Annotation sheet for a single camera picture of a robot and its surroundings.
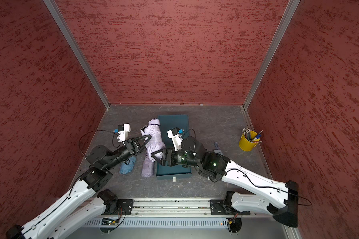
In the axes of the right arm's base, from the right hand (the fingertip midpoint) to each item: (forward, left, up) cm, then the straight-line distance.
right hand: (157, 158), depth 61 cm
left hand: (+6, +2, +4) cm, 8 cm away
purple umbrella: (+4, 0, +6) cm, 7 cm away
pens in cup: (+21, -48, -13) cm, 54 cm away
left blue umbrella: (+7, +22, -24) cm, 33 cm away
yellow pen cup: (+24, -56, -21) cm, 64 cm away
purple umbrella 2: (+4, +10, -25) cm, 27 cm away
